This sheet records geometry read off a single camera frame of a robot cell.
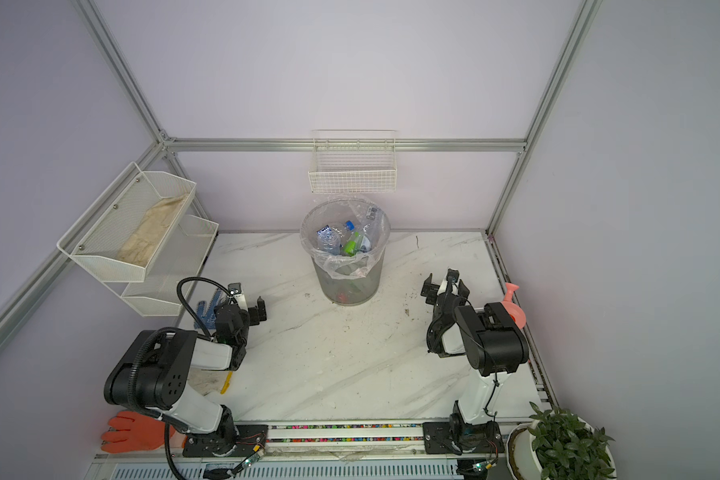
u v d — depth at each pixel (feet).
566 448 1.85
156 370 1.54
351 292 3.13
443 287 2.77
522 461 2.29
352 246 2.88
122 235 2.56
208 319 3.17
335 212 3.07
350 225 2.97
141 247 2.47
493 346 1.64
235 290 2.65
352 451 2.40
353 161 3.12
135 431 2.45
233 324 2.39
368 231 2.78
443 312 2.35
